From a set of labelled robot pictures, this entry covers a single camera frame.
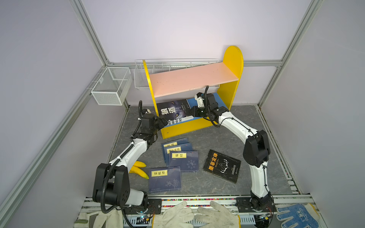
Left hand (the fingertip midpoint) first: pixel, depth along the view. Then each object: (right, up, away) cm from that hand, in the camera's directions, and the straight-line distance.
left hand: (162, 120), depth 88 cm
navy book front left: (+3, -34, -6) cm, 35 cm away
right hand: (+17, +6, +3) cm, 19 cm away
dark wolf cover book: (+8, +7, +4) cm, 11 cm away
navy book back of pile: (+7, -16, +9) cm, 19 cm away
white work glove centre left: (+12, -48, -17) cm, 52 cm away
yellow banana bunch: (-14, -28, -7) cm, 32 cm away
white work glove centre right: (+33, -49, -17) cm, 62 cm away
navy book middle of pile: (+10, -18, +6) cm, 22 cm away
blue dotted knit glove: (+75, -48, -17) cm, 91 cm away
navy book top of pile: (+16, -25, 0) cm, 30 cm away
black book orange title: (+38, -28, -1) cm, 47 cm away
